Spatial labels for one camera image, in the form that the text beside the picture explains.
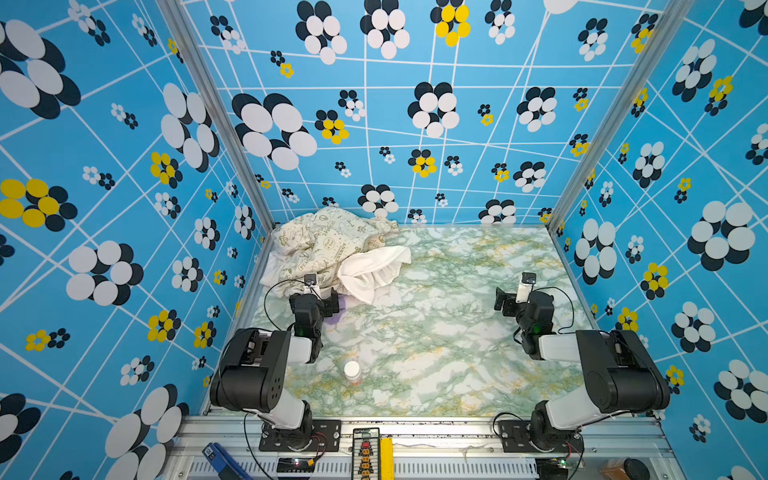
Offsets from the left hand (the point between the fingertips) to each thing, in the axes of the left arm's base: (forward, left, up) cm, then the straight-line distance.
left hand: (318, 288), depth 94 cm
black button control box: (-43, -17, -6) cm, 47 cm away
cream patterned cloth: (+12, +2, +8) cm, 14 cm away
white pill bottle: (-26, -13, 0) cm, 29 cm away
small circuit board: (-45, 0, -10) cm, 46 cm away
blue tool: (-46, +14, -3) cm, 48 cm away
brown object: (-47, -74, -4) cm, 87 cm away
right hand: (0, -63, -1) cm, 63 cm away
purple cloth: (-8, -6, -4) cm, 11 cm away
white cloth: (+7, -14, 0) cm, 16 cm away
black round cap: (-46, -75, +3) cm, 88 cm away
